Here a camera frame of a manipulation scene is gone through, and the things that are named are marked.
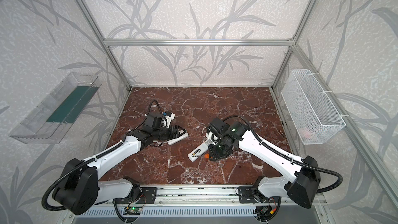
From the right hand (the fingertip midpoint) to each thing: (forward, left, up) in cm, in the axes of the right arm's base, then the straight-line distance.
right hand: (212, 153), depth 72 cm
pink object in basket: (+8, -44, +5) cm, 45 cm away
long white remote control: (+7, +6, -13) cm, 16 cm away
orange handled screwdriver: (0, +3, -3) cm, 4 cm away
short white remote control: (+12, +24, -14) cm, 30 cm away
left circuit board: (-21, +38, -17) cm, 46 cm away
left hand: (+14, +14, -2) cm, 20 cm away
